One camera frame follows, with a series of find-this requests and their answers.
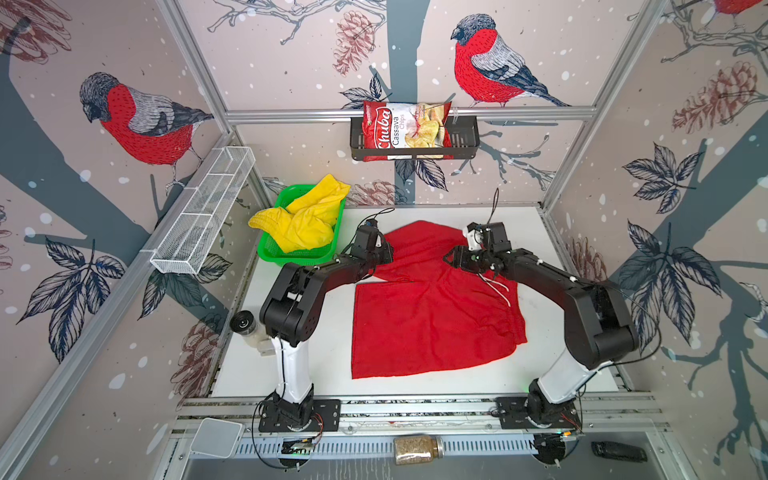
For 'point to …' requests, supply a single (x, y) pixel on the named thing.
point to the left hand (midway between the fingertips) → (393, 247)
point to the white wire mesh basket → (181, 245)
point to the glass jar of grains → (417, 449)
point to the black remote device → (619, 451)
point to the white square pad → (216, 438)
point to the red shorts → (425, 313)
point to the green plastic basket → (271, 248)
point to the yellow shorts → (308, 221)
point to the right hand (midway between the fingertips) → (446, 263)
